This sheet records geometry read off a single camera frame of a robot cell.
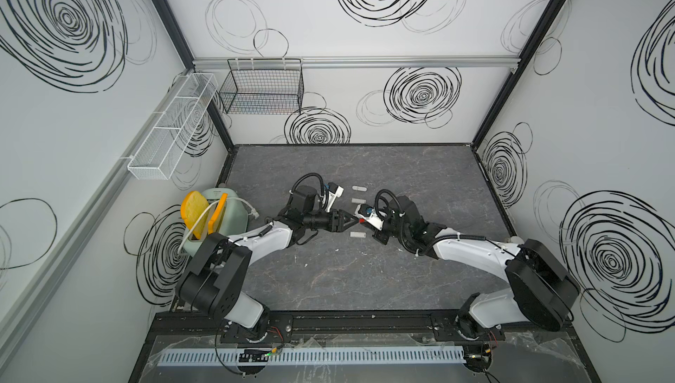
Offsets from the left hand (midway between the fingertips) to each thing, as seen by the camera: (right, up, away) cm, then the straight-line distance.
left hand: (352, 221), depth 82 cm
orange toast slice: (-38, +5, -10) cm, 40 cm away
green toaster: (-37, 0, -2) cm, 37 cm away
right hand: (+4, 0, +2) cm, 5 cm away
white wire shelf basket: (-54, +26, -7) cm, 60 cm away
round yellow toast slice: (-46, +6, -8) cm, 47 cm away
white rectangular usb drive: (+2, -7, +10) cm, 12 cm away
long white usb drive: (+3, +4, +19) cm, 20 cm away
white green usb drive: (+3, +9, +23) cm, 25 cm away
